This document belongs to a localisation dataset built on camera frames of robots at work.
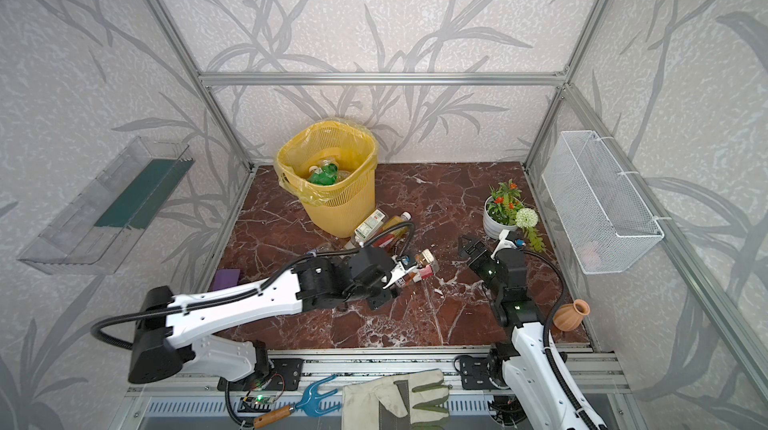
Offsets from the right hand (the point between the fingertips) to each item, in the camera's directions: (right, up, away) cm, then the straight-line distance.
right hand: (468, 235), depth 82 cm
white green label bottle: (-29, +1, +14) cm, 33 cm away
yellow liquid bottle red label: (-22, -2, +12) cm, 25 cm away
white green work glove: (-16, -37, -12) cm, 42 cm away
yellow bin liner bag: (-36, +28, +13) cm, 47 cm away
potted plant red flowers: (+13, +6, +7) cm, 16 cm away
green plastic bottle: (-42, +17, +8) cm, 46 cm away
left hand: (-19, -8, -9) cm, 23 cm away
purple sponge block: (-72, -14, +7) cm, 73 cm away
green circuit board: (-52, -38, -11) cm, 65 cm away
